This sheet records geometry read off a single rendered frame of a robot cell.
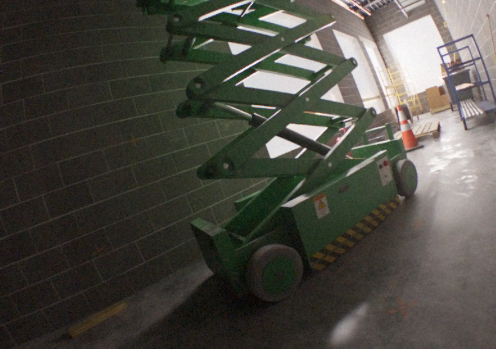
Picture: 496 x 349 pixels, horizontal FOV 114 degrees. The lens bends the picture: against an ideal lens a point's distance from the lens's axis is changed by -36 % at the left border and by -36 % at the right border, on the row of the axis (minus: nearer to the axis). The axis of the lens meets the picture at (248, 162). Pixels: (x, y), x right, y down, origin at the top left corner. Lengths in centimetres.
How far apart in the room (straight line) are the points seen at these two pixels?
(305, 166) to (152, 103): 154
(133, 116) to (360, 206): 196
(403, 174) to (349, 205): 69
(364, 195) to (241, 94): 98
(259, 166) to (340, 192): 50
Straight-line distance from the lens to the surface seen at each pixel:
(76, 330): 202
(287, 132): 172
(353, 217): 155
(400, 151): 229
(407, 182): 210
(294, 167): 152
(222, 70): 142
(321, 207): 137
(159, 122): 238
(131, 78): 248
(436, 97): 911
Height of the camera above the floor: 77
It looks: 2 degrees down
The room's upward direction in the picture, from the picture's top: 20 degrees counter-clockwise
